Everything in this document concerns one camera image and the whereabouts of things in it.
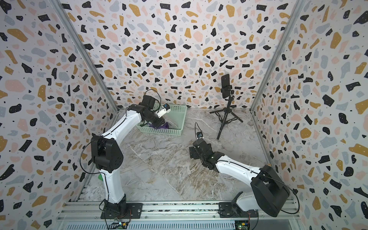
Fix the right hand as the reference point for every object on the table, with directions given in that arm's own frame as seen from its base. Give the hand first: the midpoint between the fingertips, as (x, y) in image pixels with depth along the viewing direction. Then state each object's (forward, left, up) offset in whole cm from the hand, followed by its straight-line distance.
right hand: (197, 147), depth 87 cm
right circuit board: (-37, -23, -12) cm, 45 cm away
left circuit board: (-39, +38, -11) cm, 56 cm away
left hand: (+15, +21, +7) cm, 27 cm away
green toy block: (-17, +56, -7) cm, 59 cm away
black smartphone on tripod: (+30, -18, +22) cm, 42 cm away
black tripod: (+25, -21, +3) cm, 32 cm away
